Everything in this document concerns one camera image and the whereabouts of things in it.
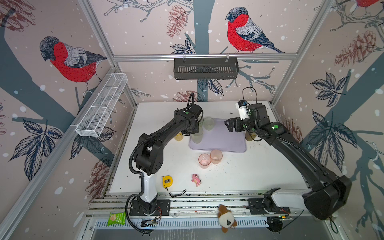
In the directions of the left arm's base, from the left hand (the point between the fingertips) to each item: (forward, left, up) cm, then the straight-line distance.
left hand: (193, 130), depth 90 cm
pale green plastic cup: (+11, -11, -6) cm, 16 cm away
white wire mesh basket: (0, +50, +18) cm, 53 cm away
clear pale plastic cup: (-1, -3, -7) cm, 8 cm away
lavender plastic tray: (+1, -19, -10) cm, 21 cm away
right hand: (-4, -20, +14) cm, 25 cm away
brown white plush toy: (-44, -16, -8) cm, 48 cm away
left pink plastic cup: (-14, -7, -11) cm, 19 cm away
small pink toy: (-26, -1, -9) cm, 27 cm away
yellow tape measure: (-26, +14, -11) cm, 32 cm away
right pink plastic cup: (-12, -14, -10) cm, 21 cm away
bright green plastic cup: (+10, -5, -6) cm, 13 cm away
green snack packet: (-43, +37, -11) cm, 58 cm away
